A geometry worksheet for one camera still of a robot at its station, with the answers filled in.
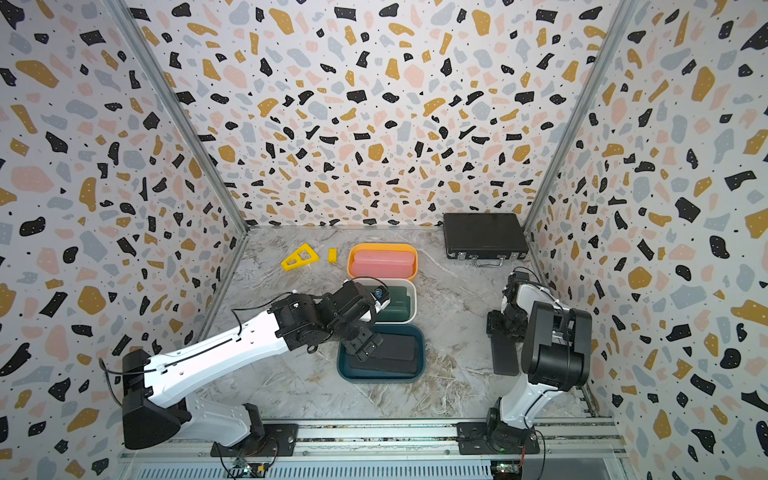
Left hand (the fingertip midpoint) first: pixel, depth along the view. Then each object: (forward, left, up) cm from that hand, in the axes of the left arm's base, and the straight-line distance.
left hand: (371, 327), depth 72 cm
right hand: (+7, -40, -21) cm, 45 cm away
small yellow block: (+40, +18, -20) cm, 48 cm away
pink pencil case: (+32, -1, -16) cm, 36 cm away
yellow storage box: (+44, 0, -21) cm, 49 cm away
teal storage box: (-6, +8, -15) cm, 18 cm away
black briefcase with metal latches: (+49, -42, -21) cm, 68 cm away
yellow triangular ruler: (+40, +32, -20) cm, 55 cm away
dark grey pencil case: (-1, -37, -18) cm, 42 cm away
